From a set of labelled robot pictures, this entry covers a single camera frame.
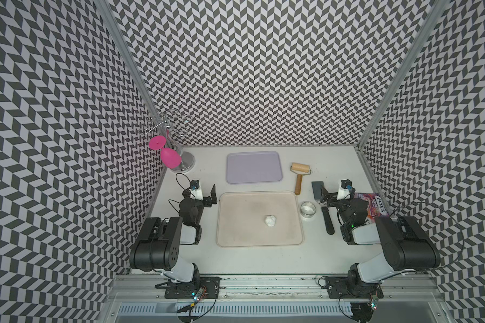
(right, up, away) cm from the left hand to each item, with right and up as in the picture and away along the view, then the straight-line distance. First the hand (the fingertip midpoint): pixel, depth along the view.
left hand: (204, 185), depth 91 cm
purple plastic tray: (+19, +8, +17) cm, 27 cm away
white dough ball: (+30, -15, -4) cm, 34 cm away
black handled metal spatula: (+57, -3, +14) cm, 58 cm away
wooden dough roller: (+49, +7, +20) cm, 53 cm away
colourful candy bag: (+79, -10, 0) cm, 80 cm away
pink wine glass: (-16, +13, 0) cm, 20 cm away
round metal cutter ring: (+48, -12, +3) cm, 50 cm away
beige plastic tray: (+17, -15, -1) cm, 23 cm away
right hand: (+57, 0, -1) cm, 57 cm away
